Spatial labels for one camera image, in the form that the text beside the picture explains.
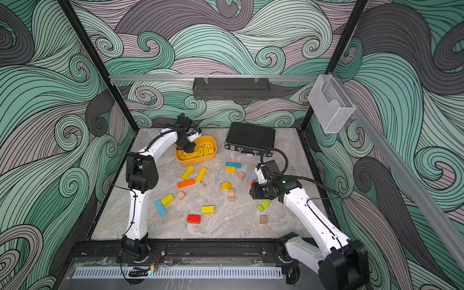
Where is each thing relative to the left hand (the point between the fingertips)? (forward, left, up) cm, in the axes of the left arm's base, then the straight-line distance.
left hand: (189, 145), depth 100 cm
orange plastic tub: (+2, -8, -7) cm, 11 cm away
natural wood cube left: (-27, +1, -7) cm, 28 cm away
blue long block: (-33, +10, -8) cm, 35 cm away
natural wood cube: (-38, -39, -7) cm, 55 cm away
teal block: (-7, -28, -9) cm, 30 cm away
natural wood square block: (-15, -29, -7) cm, 34 cm away
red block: (-38, -6, -8) cm, 39 cm away
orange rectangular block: (-19, +1, -9) cm, 21 cm away
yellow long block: (-13, -7, -9) cm, 18 cm away
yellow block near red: (-34, -13, -7) cm, 37 cm away
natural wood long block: (-26, -24, -8) cm, 36 cm away
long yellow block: (-13, 0, -8) cm, 15 cm away
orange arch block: (-18, -35, -8) cm, 41 cm away
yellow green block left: (-29, +7, -7) cm, 31 cm away
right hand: (-30, -33, +3) cm, 45 cm away
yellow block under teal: (-10, -24, -9) cm, 27 cm away
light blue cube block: (-16, -36, -6) cm, 40 cm away
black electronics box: (+9, -35, -4) cm, 37 cm away
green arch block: (-31, -40, -7) cm, 51 cm away
